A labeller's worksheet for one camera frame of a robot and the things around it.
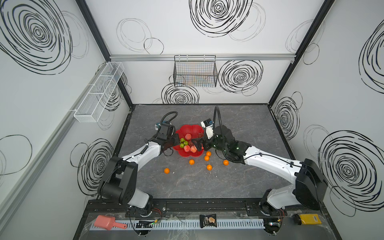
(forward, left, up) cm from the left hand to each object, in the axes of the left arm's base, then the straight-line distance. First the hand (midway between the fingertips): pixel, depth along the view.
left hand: (178, 137), depth 92 cm
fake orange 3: (-13, -9, -6) cm, 17 cm away
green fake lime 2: (-1, -5, -6) cm, 8 cm away
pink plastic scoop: (-44, +29, -5) cm, 53 cm away
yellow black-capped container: (-39, -63, -4) cm, 74 cm away
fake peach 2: (-5, -5, -4) cm, 8 cm away
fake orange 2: (-10, -17, -6) cm, 21 cm away
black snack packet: (-41, -18, -6) cm, 45 cm away
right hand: (-7, -11, +13) cm, 18 cm away
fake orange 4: (-15, -19, -7) cm, 25 cm away
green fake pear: (+2, -2, -6) cm, 6 cm away
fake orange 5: (-18, +6, -6) cm, 20 cm away
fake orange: (-7, -19, -5) cm, 21 cm away
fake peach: (+5, -5, -6) cm, 9 cm away
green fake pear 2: (0, -3, -6) cm, 7 cm away
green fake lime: (-3, -2, -5) cm, 6 cm away
